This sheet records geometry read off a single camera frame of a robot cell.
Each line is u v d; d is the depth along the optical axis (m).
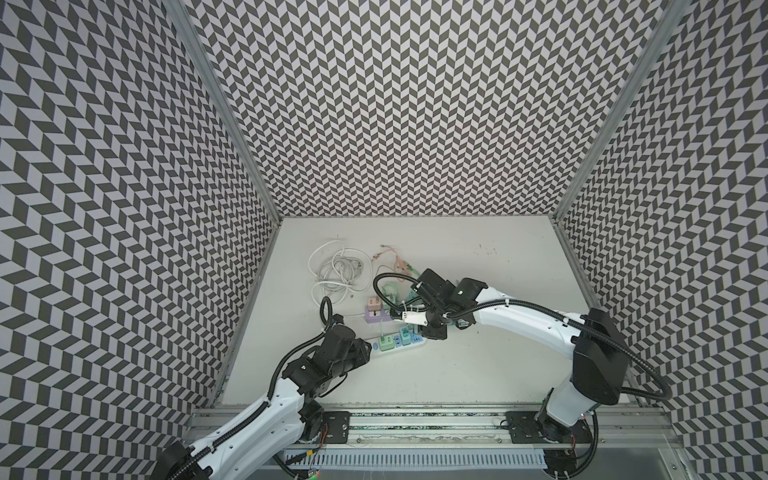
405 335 0.81
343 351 0.64
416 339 0.84
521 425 0.74
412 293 0.67
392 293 0.69
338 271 1.01
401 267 1.03
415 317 0.71
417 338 0.72
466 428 0.74
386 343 0.81
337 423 0.73
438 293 0.62
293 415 0.53
